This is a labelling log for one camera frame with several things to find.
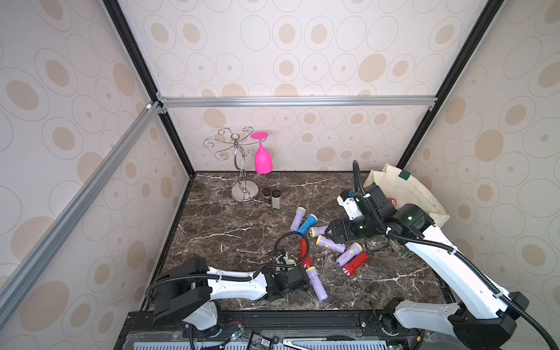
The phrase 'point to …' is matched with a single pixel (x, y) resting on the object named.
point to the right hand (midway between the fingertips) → (343, 228)
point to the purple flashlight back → (300, 214)
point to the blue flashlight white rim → (310, 221)
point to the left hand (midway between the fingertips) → (302, 284)
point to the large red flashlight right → (350, 268)
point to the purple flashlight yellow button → (353, 251)
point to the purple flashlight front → (316, 283)
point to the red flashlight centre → (307, 259)
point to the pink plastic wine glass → (263, 160)
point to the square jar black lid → (275, 198)
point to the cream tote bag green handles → (406, 188)
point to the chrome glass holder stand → (243, 191)
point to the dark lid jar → (267, 194)
